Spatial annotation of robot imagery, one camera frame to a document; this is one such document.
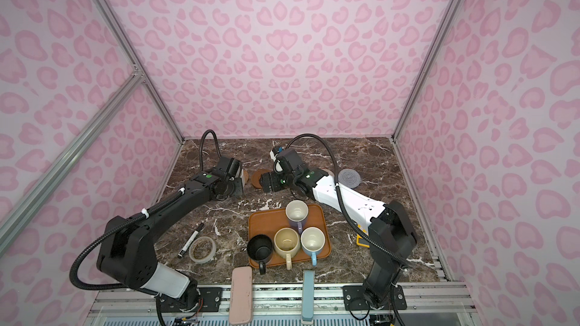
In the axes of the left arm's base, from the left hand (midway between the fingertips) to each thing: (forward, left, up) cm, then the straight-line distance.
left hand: (237, 184), depth 88 cm
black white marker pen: (-12, +16, -12) cm, 23 cm away
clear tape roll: (-21, +13, -12) cm, 27 cm away
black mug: (-21, -9, -10) cm, 25 cm away
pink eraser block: (-39, -5, -9) cm, 40 cm away
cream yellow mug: (-19, -19, -12) cm, 29 cm away
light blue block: (-36, -26, -12) cm, 46 cm away
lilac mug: (-8, -23, -9) cm, 26 cm away
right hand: (-2, -14, +7) cm, 16 cm away
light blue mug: (-19, -28, -10) cm, 36 cm away
